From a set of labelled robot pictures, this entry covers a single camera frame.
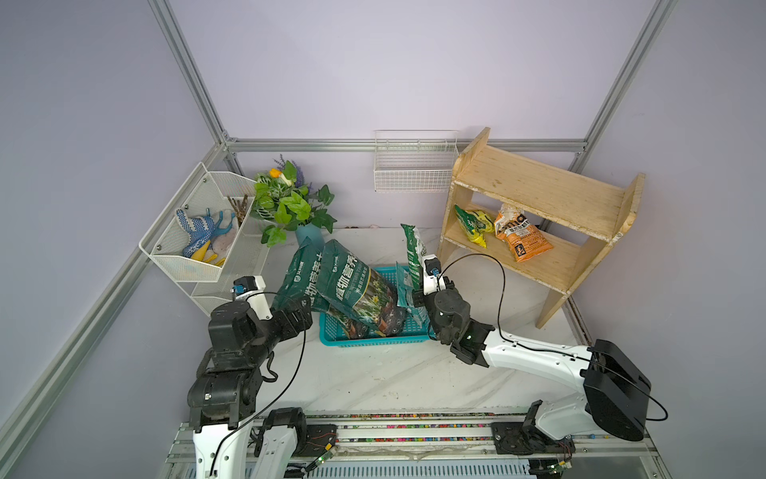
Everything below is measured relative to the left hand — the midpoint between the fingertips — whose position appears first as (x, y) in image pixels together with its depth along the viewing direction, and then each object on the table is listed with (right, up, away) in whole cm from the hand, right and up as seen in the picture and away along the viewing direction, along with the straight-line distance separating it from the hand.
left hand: (293, 303), depth 66 cm
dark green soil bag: (+15, -1, +16) cm, 22 cm away
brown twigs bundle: (-21, +25, +18) cm, 37 cm away
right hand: (+31, +7, +12) cm, 34 cm away
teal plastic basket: (+4, -13, +23) cm, 27 cm away
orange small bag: (+58, +19, +20) cm, 64 cm away
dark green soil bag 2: (+9, +4, +14) cm, 17 cm away
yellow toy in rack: (-25, +12, +6) cm, 28 cm away
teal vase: (-3, +19, +28) cm, 34 cm away
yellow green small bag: (+46, +20, +18) cm, 53 cm away
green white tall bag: (+28, +12, +4) cm, 31 cm away
